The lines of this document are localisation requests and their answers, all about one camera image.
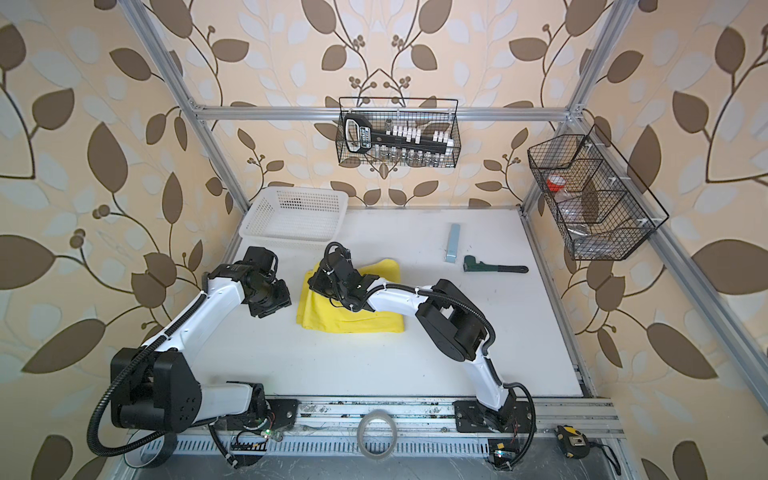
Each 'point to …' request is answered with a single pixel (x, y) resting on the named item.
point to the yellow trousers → (316, 310)
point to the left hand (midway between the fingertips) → (287, 301)
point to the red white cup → (555, 182)
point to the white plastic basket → (295, 214)
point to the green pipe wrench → (471, 265)
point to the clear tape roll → (383, 414)
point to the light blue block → (452, 243)
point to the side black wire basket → (603, 210)
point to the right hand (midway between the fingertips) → (305, 282)
